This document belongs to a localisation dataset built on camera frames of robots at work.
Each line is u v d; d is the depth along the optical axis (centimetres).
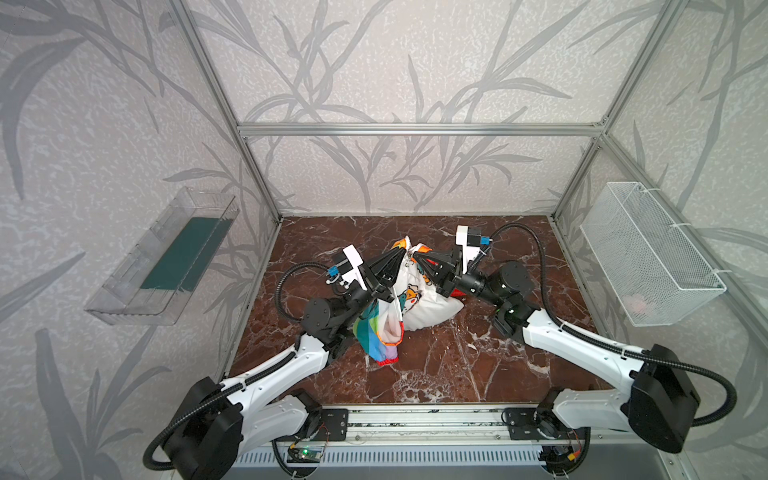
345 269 52
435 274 61
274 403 59
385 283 57
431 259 61
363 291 56
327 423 73
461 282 58
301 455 71
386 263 57
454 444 71
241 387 43
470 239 55
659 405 39
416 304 77
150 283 63
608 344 46
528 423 73
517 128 99
